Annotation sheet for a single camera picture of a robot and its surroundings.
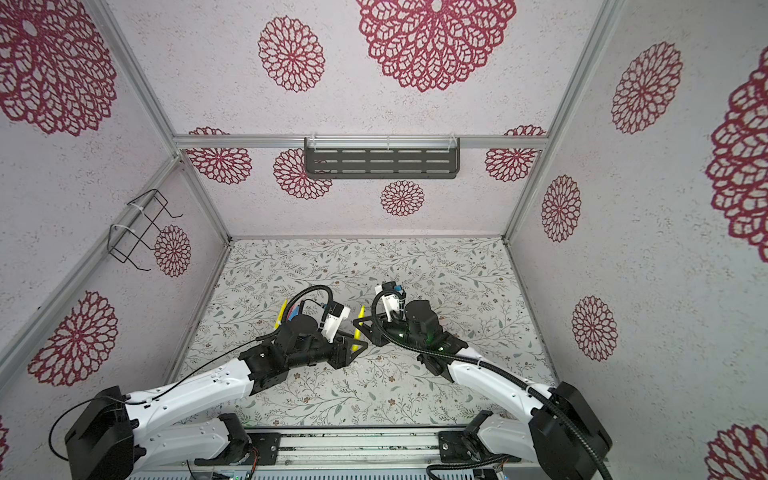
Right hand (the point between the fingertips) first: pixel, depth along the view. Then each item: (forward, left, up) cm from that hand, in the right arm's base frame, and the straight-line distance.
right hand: (355, 319), depth 73 cm
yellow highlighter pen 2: (+12, +27, -19) cm, 36 cm away
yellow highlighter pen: (-3, -1, -2) cm, 3 cm away
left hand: (-4, -1, -7) cm, 8 cm away
